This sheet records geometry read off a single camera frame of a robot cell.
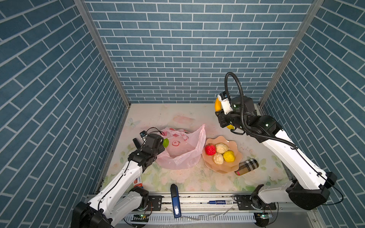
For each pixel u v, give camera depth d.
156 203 0.73
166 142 0.92
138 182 0.79
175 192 0.75
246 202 0.74
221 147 0.87
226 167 0.85
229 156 0.84
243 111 0.45
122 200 0.56
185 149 0.94
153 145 0.61
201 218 0.71
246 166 0.83
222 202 0.74
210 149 0.86
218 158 0.84
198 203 0.75
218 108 0.65
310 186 0.39
